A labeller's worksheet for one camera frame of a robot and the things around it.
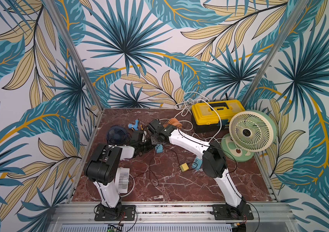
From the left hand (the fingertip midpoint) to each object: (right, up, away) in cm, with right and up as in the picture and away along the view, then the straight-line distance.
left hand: (155, 145), depth 96 cm
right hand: (0, +5, -4) cm, 7 cm away
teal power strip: (+2, -2, -2) cm, 3 cm away
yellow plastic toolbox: (+32, +17, -3) cm, 37 cm away
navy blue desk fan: (-25, +7, -3) cm, 26 cm away
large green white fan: (+52, +11, -20) cm, 57 cm away
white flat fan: (-16, -15, -21) cm, 30 cm away
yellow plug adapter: (+18, -12, -9) cm, 23 cm away
